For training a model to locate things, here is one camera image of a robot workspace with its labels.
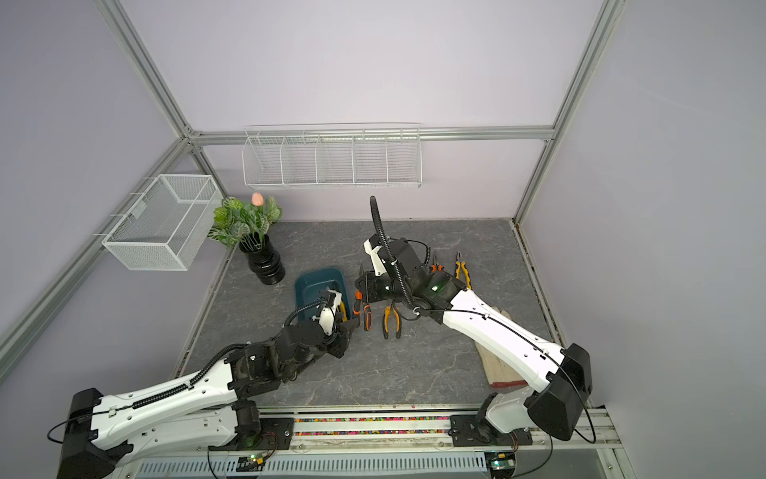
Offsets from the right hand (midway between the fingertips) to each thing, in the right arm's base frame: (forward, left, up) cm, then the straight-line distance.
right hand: (356, 281), depth 71 cm
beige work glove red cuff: (-14, -38, -26) cm, 48 cm away
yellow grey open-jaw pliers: (+4, -6, -26) cm, 27 cm away
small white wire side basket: (+19, +56, -1) cm, 59 cm away
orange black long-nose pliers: (-4, -1, -3) cm, 5 cm away
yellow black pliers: (+23, -32, -25) cm, 47 cm away
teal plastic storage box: (+16, +20, -25) cm, 36 cm away
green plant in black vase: (+22, +35, -2) cm, 41 cm away
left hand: (-7, +1, -7) cm, 10 cm away
